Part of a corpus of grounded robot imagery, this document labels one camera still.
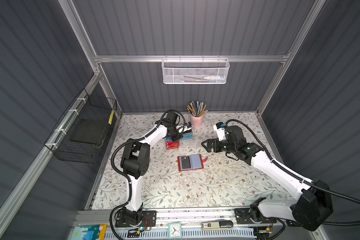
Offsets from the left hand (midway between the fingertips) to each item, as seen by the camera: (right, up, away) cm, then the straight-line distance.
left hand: (178, 133), depth 99 cm
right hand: (+17, -5, -18) cm, 26 cm away
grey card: (+5, -18, -5) cm, 20 cm away
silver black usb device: (+19, -42, -30) cm, 54 cm away
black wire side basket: (-46, 0, -29) cm, 54 cm away
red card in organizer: (-4, -8, 0) cm, 9 cm away
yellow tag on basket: (-38, +9, -16) cm, 42 cm away
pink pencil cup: (+13, +8, +8) cm, 17 cm away
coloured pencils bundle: (+14, +16, +10) cm, 23 cm away
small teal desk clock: (-1, -44, -29) cm, 53 cm away
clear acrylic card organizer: (+1, -5, 0) cm, 5 cm away
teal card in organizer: (+6, -2, 0) cm, 6 cm away
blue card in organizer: (-6, -4, -2) cm, 8 cm away
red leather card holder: (+11, -18, -4) cm, 22 cm away
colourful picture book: (-41, -46, -29) cm, 68 cm away
